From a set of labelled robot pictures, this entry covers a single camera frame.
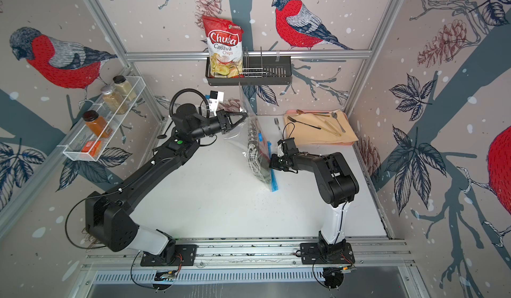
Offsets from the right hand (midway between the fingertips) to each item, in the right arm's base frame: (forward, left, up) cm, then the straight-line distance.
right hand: (268, 164), depth 100 cm
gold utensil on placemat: (+22, -39, 0) cm, 45 cm away
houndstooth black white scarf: (-12, +4, +24) cm, 27 cm away
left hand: (-7, +7, +42) cm, 43 cm away
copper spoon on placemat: (+37, -20, +2) cm, 42 cm away
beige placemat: (+26, -31, +1) cm, 41 cm away
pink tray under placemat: (+38, -16, +2) cm, 41 cm away
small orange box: (-16, +60, +33) cm, 70 cm away
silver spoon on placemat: (+37, -40, +1) cm, 55 cm away
